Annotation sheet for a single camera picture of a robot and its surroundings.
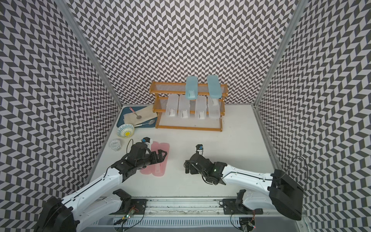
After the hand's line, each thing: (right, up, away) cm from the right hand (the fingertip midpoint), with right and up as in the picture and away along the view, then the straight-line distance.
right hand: (192, 166), depth 81 cm
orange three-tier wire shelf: (-24, +48, +28) cm, 61 cm away
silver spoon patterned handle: (-31, +24, +24) cm, 46 cm away
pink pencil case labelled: (-20, -3, +3) cm, 21 cm away
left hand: (-19, +5, +2) cm, 20 cm away
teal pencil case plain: (+14, +47, +8) cm, 49 cm away
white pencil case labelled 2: (-6, +35, +20) cm, 41 cm away
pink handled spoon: (-43, +28, +31) cm, 60 cm away
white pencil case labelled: (-14, +34, +13) cm, 38 cm away
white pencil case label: (+15, +34, +14) cm, 39 cm away
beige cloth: (-36, +31, +31) cm, 57 cm away
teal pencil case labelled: (-1, +47, +8) cm, 48 cm away
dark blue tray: (-54, +33, +35) cm, 73 cm away
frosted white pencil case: (+6, +34, +15) cm, 38 cm away
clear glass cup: (-49, +10, +9) cm, 51 cm away
